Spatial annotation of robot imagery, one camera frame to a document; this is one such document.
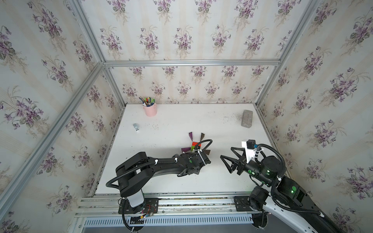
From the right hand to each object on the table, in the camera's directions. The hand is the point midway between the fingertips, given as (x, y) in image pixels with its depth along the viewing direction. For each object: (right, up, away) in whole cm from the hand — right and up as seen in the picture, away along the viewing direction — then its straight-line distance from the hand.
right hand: (229, 153), depth 64 cm
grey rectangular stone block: (+26, +15, +43) cm, 53 cm away
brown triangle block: (-9, +3, +34) cm, 35 cm away
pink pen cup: (-47, +21, +43) cm, 67 cm away
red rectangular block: (-15, -1, +29) cm, 33 cm away
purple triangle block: (-17, +4, +34) cm, 38 cm away
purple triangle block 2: (-20, -4, +28) cm, 35 cm away
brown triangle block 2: (-6, -5, +26) cm, 27 cm away
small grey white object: (-58, +11, +42) cm, 72 cm away
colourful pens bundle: (-49, +28, +42) cm, 70 cm away
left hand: (-14, -13, +21) cm, 28 cm away
